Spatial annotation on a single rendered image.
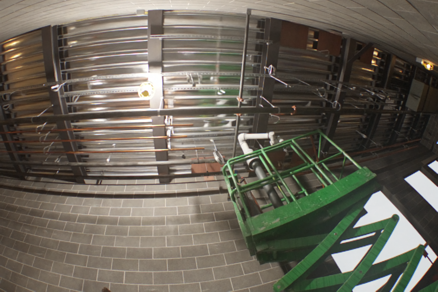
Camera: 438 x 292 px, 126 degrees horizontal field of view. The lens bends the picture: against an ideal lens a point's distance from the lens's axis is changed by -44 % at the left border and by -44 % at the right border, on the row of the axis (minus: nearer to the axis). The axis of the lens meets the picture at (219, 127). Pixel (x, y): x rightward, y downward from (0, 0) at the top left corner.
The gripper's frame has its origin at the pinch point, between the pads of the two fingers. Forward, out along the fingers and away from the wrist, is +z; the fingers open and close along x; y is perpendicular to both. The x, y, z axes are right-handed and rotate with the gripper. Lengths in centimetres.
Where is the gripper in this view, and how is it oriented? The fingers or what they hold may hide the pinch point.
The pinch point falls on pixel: (287, 148)
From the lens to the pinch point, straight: 322.2
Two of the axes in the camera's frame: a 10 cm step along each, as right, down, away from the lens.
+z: 2.0, 4.6, -8.7
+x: 0.6, 8.8, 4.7
